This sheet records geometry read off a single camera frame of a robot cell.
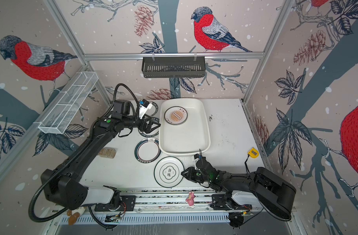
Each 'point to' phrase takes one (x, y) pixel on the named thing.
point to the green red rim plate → (147, 150)
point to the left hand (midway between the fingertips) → (157, 118)
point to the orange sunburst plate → (175, 115)
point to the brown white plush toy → (74, 214)
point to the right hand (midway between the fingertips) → (182, 173)
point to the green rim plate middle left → (152, 133)
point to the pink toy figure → (190, 199)
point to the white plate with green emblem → (167, 172)
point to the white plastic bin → (183, 129)
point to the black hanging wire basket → (173, 67)
